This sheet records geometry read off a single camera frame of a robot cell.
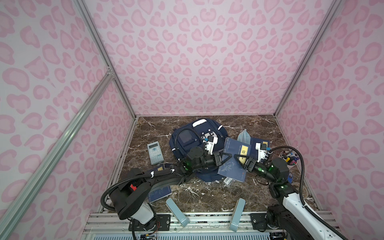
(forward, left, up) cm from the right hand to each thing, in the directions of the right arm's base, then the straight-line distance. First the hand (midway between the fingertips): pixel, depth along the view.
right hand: (238, 157), depth 73 cm
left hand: (-1, +3, +4) cm, 5 cm away
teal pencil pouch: (+23, -10, -14) cm, 29 cm away
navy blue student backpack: (+26, +24, -16) cm, 39 cm away
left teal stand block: (-25, +26, -15) cm, 39 cm away
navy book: (-5, +3, -1) cm, 6 cm away
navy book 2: (-12, +41, -19) cm, 46 cm away
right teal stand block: (-21, 0, -18) cm, 28 cm away
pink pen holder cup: (+5, -32, -9) cm, 33 cm away
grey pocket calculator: (+13, +48, -19) cm, 53 cm away
